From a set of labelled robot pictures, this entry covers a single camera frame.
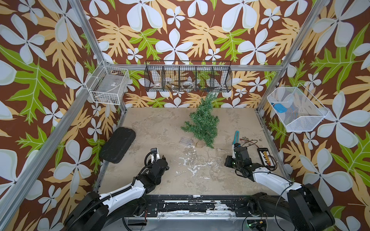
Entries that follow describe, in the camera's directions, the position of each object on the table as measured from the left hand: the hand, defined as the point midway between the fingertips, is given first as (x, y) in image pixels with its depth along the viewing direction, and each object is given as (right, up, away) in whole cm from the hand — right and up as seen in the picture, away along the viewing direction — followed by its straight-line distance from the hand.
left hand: (161, 155), depth 87 cm
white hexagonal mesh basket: (+81, +28, -5) cm, 85 cm away
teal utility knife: (+52, +10, +15) cm, 55 cm away
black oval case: (-30, +4, +4) cm, 31 cm away
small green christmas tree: (+25, +20, -9) cm, 33 cm away
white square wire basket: (-32, +43, -1) cm, 54 cm away
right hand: (+40, -2, +3) cm, 40 cm away
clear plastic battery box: (+16, +7, +13) cm, 22 cm away
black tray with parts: (+67, -2, +4) cm, 67 cm away
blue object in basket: (+73, +29, 0) cm, 79 cm away
